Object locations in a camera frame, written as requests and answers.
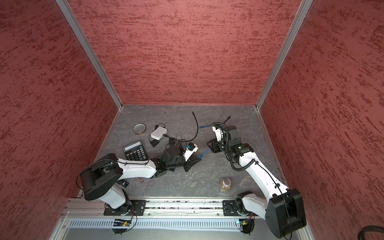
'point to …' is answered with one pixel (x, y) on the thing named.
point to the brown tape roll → (139, 128)
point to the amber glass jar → (225, 185)
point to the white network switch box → (158, 133)
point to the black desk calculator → (135, 151)
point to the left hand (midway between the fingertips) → (199, 161)
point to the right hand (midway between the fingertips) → (209, 146)
